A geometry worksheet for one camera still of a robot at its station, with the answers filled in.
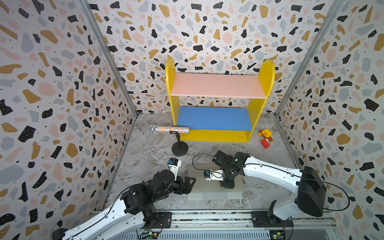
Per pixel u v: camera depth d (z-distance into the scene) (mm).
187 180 618
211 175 697
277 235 715
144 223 616
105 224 445
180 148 1001
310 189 418
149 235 712
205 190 724
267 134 1032
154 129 834
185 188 616
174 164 627
